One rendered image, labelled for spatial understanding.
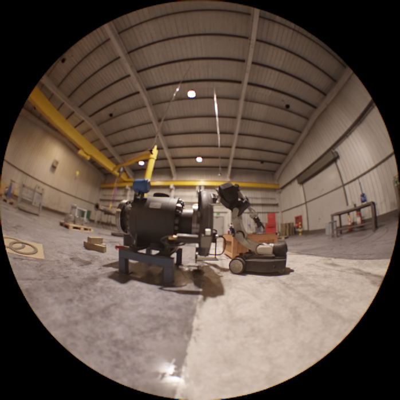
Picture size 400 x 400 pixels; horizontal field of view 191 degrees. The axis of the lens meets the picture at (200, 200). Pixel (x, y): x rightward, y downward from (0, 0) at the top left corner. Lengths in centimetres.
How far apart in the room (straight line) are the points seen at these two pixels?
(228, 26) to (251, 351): 830
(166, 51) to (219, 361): 852
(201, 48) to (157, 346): 826
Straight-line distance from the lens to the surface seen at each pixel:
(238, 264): 146
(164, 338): 64
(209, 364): 56
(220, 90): 881
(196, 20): 770
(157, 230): 122
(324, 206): 1002
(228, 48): 788
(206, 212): 107
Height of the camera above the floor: 50
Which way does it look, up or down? 15 degrees up
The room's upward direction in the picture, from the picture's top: 3 degrees clockwise
